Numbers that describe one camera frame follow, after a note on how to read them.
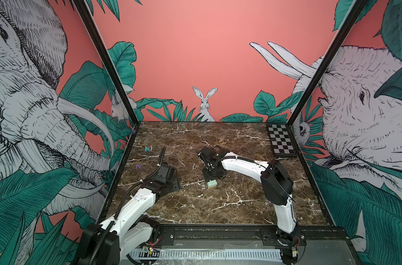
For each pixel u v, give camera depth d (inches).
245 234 29.6
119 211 18.3
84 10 27.8
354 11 27.6
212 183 33.7
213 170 28.3
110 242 15.2
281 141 42.3
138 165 38.0
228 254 27.6
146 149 41.0
